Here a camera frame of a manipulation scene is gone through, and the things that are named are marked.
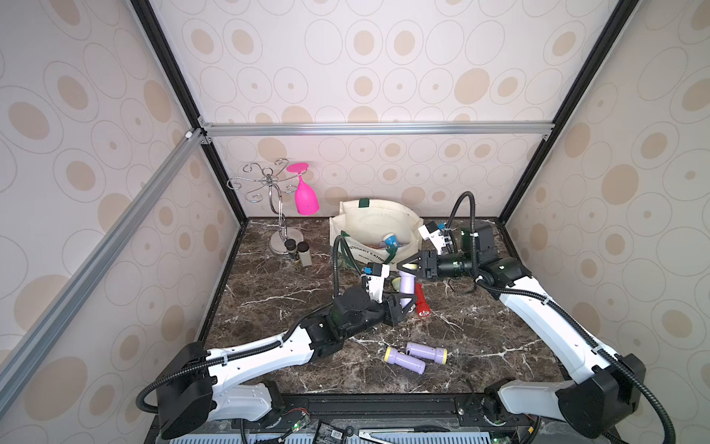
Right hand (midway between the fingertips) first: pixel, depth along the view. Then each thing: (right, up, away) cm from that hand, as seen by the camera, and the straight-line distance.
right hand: (411, 267), depth 70 cm
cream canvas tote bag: (-8, +11, +33) cm, 35 cm away
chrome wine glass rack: (-49, +29, +21) cm, 61 cm away
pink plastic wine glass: (-32, +21, +25) cm, 45 cm away
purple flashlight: (-1, -5, -3) cm, 6 cm away
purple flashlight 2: (+10, -26, +10) cm, 30 cm away
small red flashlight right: (+8, -16, +21) cm, 28 cm away
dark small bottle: (-38, +6, +30) cm, 49 cm away
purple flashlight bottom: (-3, -27, +10) cm, 29 cm away
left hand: (+2, -8, -4) cm, 9 cm away
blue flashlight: (-2, +7, +30) cm, 30 cm away
